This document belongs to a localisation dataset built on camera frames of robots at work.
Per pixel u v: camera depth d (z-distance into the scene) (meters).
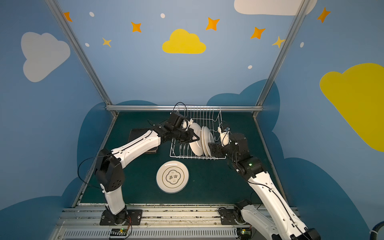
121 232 0.73
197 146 0.81
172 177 0.88
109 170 0.47
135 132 1.05
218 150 0.65
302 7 0.70
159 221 0.74
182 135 0.72
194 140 0.79
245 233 0.73
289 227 0.39
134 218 0.74
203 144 0.84
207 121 1.15
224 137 0.61
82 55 0.86
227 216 0.75
